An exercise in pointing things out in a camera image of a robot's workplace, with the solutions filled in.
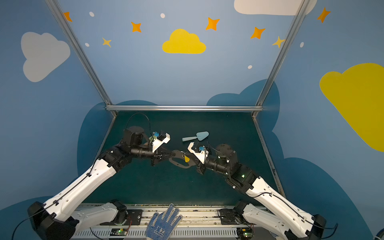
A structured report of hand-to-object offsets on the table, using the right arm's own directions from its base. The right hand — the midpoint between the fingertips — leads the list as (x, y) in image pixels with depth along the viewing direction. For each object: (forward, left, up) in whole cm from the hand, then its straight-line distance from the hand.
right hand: (189, 151), depth 64 cm
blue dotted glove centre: (-25, +13, -30) cm, 41 cm away
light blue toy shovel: (+31, -5, -30) cm, 44 cm away
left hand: (0, +7, -2) cm, 7 cm away
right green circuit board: (-26, -28, -32) cm, 50 cm away
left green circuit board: (-29, +33, -30) cm, 53 cm away
